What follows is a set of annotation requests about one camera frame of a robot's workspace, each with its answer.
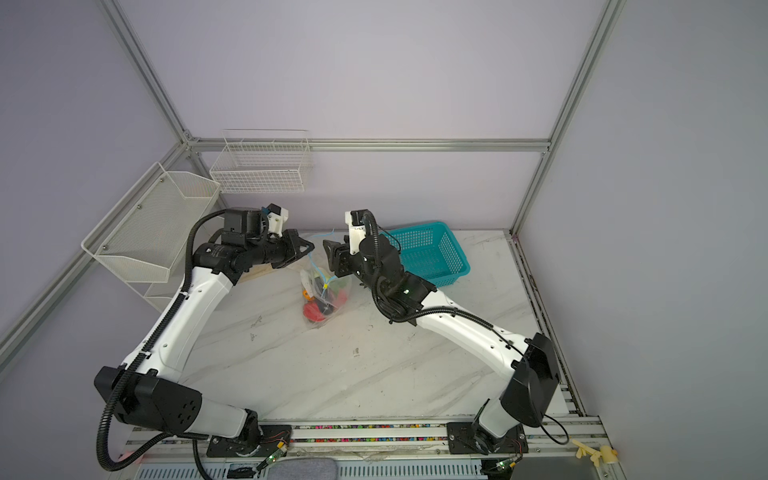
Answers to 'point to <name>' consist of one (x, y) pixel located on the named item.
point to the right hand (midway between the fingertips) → (330, 240)
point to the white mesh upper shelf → (146, 238)
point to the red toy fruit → (312, 312)
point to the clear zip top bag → (324, 296)
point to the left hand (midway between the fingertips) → (313, 247)
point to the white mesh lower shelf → (161, 294)
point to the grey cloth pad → (303, 469)
